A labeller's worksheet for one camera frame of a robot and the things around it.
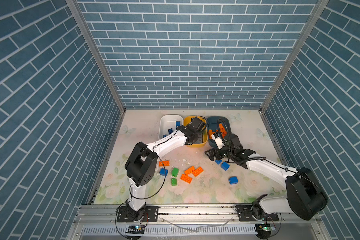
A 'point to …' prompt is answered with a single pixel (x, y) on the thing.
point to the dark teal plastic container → (213, 124)
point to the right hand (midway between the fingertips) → (210, 147)
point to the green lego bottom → (174, 182)
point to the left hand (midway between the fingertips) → (199, 137)
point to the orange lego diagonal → (189, 170)
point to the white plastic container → (168, 121)
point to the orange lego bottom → (186, 178)
